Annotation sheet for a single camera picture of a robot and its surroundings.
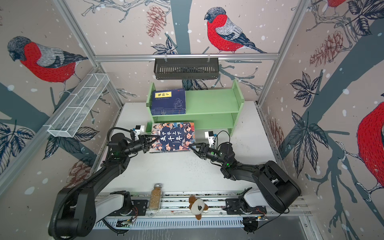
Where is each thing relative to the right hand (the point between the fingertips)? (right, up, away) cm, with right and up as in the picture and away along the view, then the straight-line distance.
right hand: (188, 150), depth 74 cm
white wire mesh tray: (-60, +19, +1) cm, 63 cm away
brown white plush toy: (+4, -27, -3) cm, 27 cm away
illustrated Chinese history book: (-7, +7, +4) cm, 11 cm away
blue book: (-6, +21, +2) cm, 22 cm away
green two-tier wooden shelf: (+11, +21, +5) cm, 24 cm away
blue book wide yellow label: (-16, +19, +2) cm, 25 cm away
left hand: (-16, +6, 0) cm, 17 cm away
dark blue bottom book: (-11, +27, +5) cm, 30 cm away
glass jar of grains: (-16, -23, -1) cm, 28 cm away
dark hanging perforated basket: (-3, +52, +30) cm, 60 cm away
